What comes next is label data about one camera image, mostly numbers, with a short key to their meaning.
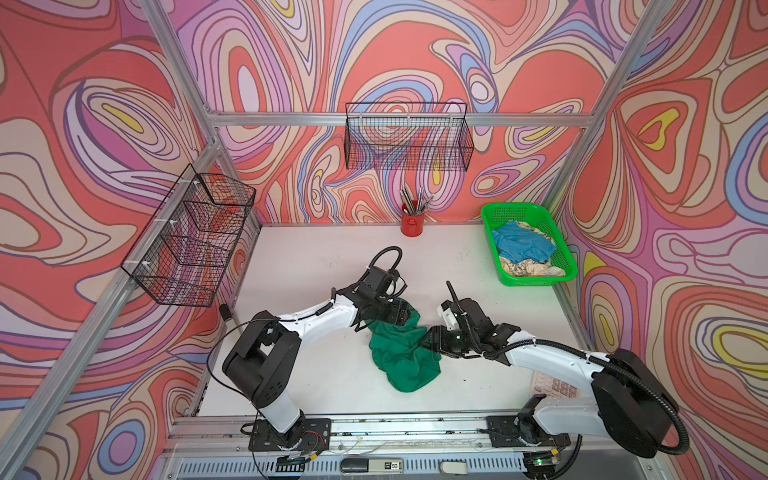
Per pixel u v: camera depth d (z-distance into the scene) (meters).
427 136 0.96
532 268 1.01
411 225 1.12
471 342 0.65
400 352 0.82
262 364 0.45
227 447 0.72
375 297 0.69
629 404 0.42
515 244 1.08
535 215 1.15
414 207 1.14
